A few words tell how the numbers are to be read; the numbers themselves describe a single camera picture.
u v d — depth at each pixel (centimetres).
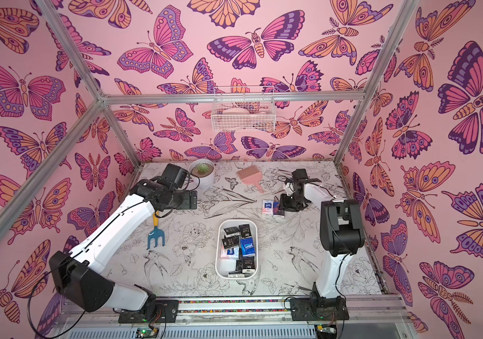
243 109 95
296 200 83
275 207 98
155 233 92
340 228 52
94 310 45
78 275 39
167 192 56
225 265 83
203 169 102
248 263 80
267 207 98
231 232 89
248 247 83
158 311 72
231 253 84
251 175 113
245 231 90
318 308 66
